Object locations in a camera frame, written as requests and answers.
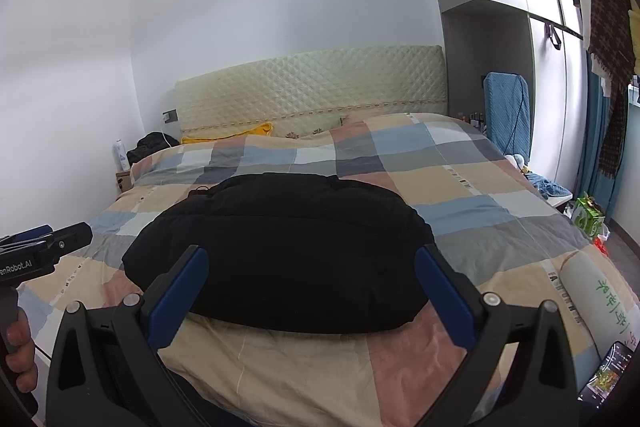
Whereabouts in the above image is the person's left hand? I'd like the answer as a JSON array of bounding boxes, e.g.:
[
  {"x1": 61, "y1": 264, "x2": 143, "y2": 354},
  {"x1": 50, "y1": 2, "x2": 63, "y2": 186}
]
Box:
[{"x1": 6, "y1": 308, "x2": 38, "y2": 393}]

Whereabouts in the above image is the grey tall wardrobe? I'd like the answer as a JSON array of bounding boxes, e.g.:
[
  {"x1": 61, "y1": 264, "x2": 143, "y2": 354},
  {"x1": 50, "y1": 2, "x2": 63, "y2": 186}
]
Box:
[{"x1": 438, "y1": 0, "x2": 587, "y2": 188}]

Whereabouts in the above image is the green white package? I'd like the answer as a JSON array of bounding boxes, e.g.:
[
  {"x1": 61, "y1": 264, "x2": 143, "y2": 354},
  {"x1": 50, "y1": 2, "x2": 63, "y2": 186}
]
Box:
[{"x1": 570, "y1": 194, "x2": 605, "y2": 239}]

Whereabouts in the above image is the wall power socket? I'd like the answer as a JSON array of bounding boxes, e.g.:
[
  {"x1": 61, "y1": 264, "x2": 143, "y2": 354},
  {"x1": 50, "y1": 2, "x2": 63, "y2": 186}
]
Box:
[{"x1": 163, "y1": 109, "x2": 178, "y2": 124}]

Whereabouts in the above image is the dark plaid hanging cloth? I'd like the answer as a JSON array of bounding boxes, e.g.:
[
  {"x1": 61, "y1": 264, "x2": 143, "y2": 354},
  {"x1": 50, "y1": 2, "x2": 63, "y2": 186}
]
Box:
[{"x1": 588, "y1": 0, "x2": 634, "y2": 178}]

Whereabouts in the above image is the black puffer jacket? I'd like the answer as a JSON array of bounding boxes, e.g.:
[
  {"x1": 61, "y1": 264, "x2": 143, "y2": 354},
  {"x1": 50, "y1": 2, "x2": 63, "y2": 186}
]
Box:
[{"x1": 122, "y1": 173, "x2": 434, "y2": 334}]

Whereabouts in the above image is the smartphone with lit screen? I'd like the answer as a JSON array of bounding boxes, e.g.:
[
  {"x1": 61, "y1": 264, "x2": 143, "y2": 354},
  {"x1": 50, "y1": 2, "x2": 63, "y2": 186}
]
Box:
[{"x1": 578, "y1": 340, "x2": 634, "y2": 409}]

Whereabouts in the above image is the blue towel on chair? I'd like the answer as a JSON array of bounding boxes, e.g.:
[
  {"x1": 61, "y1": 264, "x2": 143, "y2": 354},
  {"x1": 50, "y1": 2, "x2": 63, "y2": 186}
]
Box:
[{"x1": 483, "y1": 72, "x2": 532, "y2": 161}]

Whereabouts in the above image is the blue curtain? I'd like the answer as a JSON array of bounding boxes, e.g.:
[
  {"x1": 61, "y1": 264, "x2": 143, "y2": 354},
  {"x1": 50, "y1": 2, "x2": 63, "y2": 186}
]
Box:
[{"x1": 577, "y1": 70, "x2": 618, "y2": 221}]

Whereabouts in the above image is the floral cream pillow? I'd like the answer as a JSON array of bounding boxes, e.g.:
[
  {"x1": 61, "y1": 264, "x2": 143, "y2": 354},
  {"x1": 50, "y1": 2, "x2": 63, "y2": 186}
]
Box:
[{"x1": 271, "y1": 113, "x2": 343, "y2": 138}]

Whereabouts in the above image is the white rolled pillow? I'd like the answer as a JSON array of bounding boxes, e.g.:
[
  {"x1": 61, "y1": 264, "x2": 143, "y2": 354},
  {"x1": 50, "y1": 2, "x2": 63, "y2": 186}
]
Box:
[{"x1": 560, "y1": 246, "x2": 639, "y2": 357}]

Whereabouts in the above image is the wooden nightstand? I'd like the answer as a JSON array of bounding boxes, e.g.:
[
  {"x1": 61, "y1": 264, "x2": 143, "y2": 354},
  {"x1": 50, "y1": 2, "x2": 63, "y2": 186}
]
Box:
[{"x1": 115, "y1": 170, "x2": 132, "y2": 193}]

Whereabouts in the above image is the cream quilted headboard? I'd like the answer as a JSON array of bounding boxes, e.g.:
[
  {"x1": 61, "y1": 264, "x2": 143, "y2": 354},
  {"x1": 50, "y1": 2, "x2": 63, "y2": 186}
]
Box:
[{"x1": 175, "y1": 46, "x2": 448, "y2": 136}]

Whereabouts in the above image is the blue cloth on shelf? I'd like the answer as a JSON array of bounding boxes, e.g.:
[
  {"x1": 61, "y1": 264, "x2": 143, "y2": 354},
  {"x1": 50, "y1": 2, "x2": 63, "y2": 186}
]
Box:
[{"x1": 525, "y1": 171, "x2": 572, "y2": 199}]

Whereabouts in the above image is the plaid patchwork quilt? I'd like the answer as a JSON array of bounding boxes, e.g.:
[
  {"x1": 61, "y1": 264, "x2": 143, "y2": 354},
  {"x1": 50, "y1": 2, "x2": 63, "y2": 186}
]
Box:
[{"x1": 16, "y1": 111, "x2": 637, "y2": 427}]

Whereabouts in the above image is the white spray bottle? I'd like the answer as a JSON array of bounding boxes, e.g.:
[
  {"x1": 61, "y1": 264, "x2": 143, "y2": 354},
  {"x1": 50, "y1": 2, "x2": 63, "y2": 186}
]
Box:
[{"x1": 114, "y1": 140, "x2": 130, "y2": 171}]

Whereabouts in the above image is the black clothes hanger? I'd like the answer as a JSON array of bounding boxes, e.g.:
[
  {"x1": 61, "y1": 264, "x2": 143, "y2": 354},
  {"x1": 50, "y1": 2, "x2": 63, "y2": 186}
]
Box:
[{"x1": 544, "y1": 23, "x2": 562, "y2": 51}]

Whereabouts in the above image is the yellow pillow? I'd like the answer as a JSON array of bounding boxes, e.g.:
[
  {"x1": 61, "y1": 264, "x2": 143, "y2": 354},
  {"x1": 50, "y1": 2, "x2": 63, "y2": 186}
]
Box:
[{"x1": 181, "y1": 121, "x2": 273, "y2": 144}]

